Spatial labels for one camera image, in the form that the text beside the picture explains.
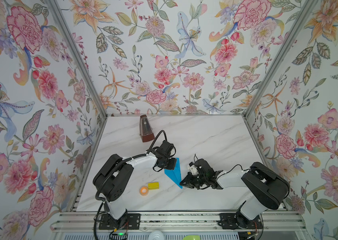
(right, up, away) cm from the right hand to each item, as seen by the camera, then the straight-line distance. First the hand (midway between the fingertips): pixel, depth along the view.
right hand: (179, 183), depth 86 cm
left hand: (-1, +9, +4) cm, 10 cm away
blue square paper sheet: (-2, +4, +3) cm, 6 cm away
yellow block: (-15, -1, -1) cm, 15 cm away
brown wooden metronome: (-21, +30, +14) cm, 40 cm away
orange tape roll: (-20, -3, -2) cm, 20 cm away
